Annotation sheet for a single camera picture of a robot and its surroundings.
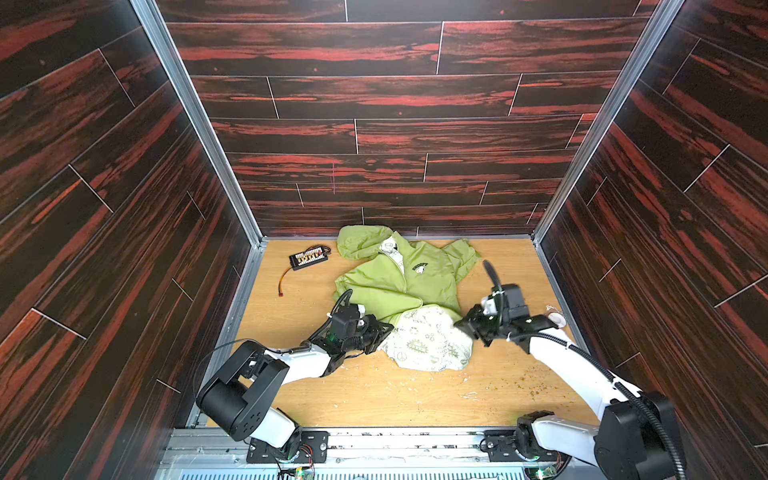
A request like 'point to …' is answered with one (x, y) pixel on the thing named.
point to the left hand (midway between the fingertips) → (398, 327)
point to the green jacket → (411, 285)
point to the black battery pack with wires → (314, 254)
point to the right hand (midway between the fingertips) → (458, 320)
